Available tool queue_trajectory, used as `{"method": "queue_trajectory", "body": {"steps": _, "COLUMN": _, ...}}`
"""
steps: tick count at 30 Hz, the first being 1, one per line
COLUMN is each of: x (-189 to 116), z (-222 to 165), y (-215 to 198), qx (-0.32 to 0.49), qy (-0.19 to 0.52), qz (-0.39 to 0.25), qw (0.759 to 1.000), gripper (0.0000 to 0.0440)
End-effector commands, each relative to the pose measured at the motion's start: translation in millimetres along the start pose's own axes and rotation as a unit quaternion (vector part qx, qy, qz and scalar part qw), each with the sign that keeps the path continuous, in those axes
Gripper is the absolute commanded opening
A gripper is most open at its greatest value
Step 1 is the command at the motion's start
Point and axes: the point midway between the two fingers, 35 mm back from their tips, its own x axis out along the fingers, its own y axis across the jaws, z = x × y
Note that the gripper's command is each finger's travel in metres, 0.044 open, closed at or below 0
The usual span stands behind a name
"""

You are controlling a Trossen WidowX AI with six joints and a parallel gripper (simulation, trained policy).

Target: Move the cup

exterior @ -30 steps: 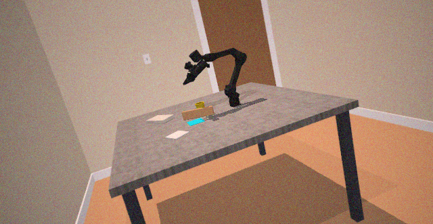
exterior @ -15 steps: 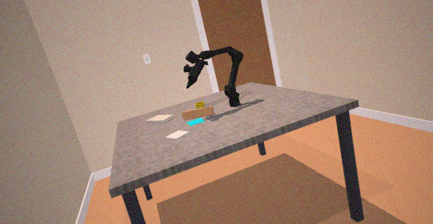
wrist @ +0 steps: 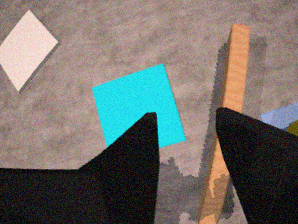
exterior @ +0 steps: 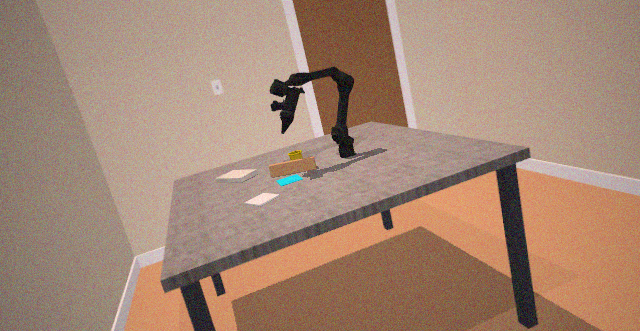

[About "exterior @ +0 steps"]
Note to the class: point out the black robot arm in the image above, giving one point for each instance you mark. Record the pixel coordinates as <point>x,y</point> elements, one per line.
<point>344,85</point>

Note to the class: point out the orange flat bar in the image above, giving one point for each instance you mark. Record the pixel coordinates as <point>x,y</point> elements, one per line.
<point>294,166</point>

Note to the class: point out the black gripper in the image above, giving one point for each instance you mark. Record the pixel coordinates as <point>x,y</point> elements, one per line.
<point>287,115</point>

